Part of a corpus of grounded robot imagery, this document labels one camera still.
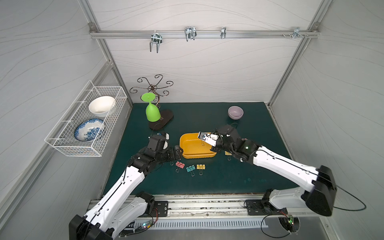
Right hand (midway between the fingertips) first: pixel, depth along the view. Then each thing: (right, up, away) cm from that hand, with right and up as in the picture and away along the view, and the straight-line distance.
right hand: (208, 134), depth 76 cm
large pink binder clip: (-16, -20, +11) cm, 28 cm away
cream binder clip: (-4, -20, +10) cm, 23 cm away
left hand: (-17, -9, +1) cm, 19 cm away
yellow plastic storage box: (-9, -11, +21) cm, 25 cm away
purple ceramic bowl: (+24, +13, +36) cm, 45 cm away
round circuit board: (+40, -43, -5) cm, 59 cm away
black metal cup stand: (-29, +11, +36) cm, 47 cm away
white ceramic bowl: (-54, +14, -3) cm, 56 cm away
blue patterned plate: (-54, +3, -11) cm, 55 cm away
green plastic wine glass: (-32, +12, +8) cm, 35 cm away
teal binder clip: (-10, -21, +8) cm, 24 cm away
